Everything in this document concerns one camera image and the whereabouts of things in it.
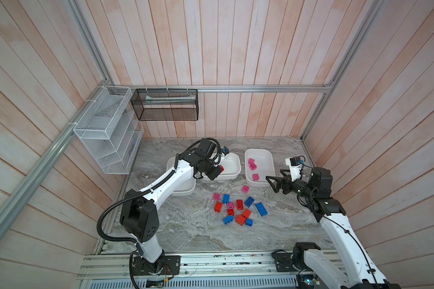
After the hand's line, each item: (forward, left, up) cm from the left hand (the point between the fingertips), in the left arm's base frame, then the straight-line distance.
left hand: (212, 170), depth 84 cm
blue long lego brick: (-13, -24, -15) cm, 31 cm away
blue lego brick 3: (-7, -7, -15) cm, 18 cm away
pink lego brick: (+18, -23, -16) cm, 33 cm away
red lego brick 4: (-18, -13, -17) cm, 28 cm away
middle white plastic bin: (+15, -11, -15) cm, 24 cm away
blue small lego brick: (-19, -17, -16) cm, 30 cm away
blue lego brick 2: (-18, -7, -17) cm, 25 cm away
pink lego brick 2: (+13, -23, -15) cm, 31 cm away
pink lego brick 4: (-1, -18, -16) cm, 24 cm away
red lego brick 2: (-15, -17, -16) cm, 28 cm away
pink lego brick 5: (-6, -2, -16) cm, 17 cm away
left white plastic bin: (-4, +13, -12) cm, 18 cm away
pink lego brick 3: (+6, -24, -16) cm, 30 cm away
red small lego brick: (-14, -9, -16) cm, 23 cm away
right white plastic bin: (+16, -28, -17) cm, 37 cm away
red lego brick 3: (-11, -3, -17) cm, 20 cm away
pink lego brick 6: (-11, -9, -16) cm, 22 cm away
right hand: (-5, -27, +5) cm, 28 cm away
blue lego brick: (-9, -19, -16) cm, 26 cm away
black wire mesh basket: (+42, +28, +7) cm, 51 cm away
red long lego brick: (+1, -4, +1) cm, 5 cm away
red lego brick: (-10, -14, -17) cm, 24 cm away
